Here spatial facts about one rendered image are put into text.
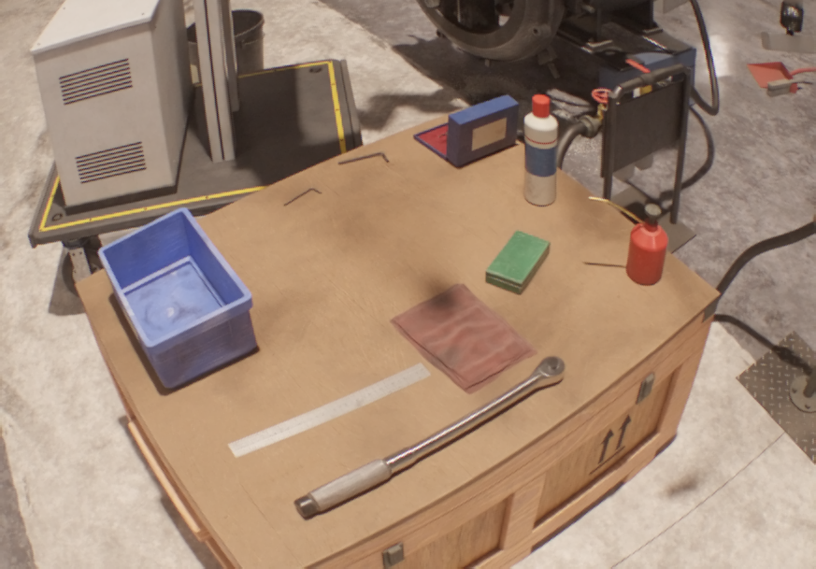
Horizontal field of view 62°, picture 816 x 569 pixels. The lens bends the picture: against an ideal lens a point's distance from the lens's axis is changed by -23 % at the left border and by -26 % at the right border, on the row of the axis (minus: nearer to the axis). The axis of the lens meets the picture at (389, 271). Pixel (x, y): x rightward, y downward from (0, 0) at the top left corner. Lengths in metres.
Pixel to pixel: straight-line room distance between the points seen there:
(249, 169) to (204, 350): 0.83
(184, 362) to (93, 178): 0.85
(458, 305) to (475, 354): 0.12
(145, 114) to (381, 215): 0.66
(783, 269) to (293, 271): 1.51
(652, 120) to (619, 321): 0.84
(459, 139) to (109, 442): 1.06
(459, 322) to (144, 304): 0.56
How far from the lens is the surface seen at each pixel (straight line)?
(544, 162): 1.59
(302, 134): 2.19
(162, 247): 1.55
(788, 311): 2.31
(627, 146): 2.09
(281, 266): 1.54
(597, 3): 2.78
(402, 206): 1.64
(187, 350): 1.32
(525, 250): 1.50
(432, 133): 1.85
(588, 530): 1.71
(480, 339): 1.35
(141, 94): 1.93
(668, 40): 3.11
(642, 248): 1.46
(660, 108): 2.16
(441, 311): 1.41
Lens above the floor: 1.45
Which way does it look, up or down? 41 degrees down
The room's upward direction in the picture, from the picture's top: 4 degrees counter-clockwise
